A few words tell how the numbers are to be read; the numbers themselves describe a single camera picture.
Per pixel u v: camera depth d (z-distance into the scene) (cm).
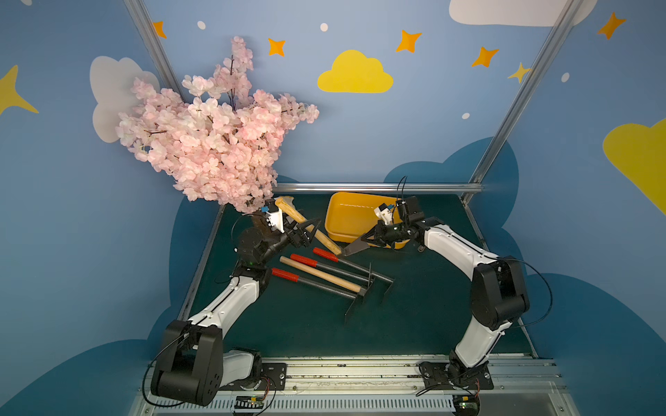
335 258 94
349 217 114
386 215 85
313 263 96
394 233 78
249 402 73
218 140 58
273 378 74
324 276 94
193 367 41
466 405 73
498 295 48
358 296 87
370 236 86
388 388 74
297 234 67
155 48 75
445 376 74
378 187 145
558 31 73
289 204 119
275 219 67
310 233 71
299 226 69
